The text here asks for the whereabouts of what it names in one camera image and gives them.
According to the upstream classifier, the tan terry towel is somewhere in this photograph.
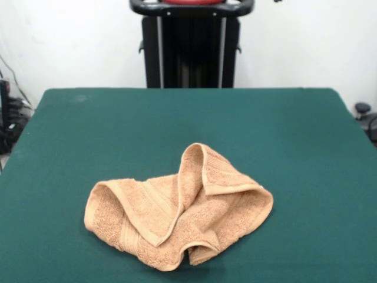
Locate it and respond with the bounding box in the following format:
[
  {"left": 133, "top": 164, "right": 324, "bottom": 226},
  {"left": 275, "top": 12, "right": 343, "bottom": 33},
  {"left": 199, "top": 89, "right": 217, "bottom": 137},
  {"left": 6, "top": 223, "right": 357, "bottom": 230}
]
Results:
[{"left": 83, "top": 142, "right": 275, "bottom": 264}]

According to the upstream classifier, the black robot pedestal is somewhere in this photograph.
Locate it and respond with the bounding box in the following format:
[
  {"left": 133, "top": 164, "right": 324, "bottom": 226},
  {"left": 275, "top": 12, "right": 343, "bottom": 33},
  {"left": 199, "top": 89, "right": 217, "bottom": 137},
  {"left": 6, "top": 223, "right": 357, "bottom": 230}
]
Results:
[{"left": 128, "top": 0, "right": 254, "bottom": 89}]

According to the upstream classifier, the black equipment with cables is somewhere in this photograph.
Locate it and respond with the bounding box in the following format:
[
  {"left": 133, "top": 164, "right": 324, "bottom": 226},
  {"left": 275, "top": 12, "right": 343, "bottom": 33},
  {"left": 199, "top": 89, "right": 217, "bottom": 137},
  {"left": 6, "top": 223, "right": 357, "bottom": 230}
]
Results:
[{"left": 0, "top": 52, "right": 35, "bottom": 172}]

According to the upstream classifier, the dark green table cloth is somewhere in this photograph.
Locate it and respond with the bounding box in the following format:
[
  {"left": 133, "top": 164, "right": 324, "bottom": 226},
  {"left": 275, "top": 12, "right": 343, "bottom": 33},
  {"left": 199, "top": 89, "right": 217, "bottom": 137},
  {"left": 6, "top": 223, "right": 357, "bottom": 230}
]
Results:
[{"left": 0, "top": 87, "right": 377, "bottom": 283}]

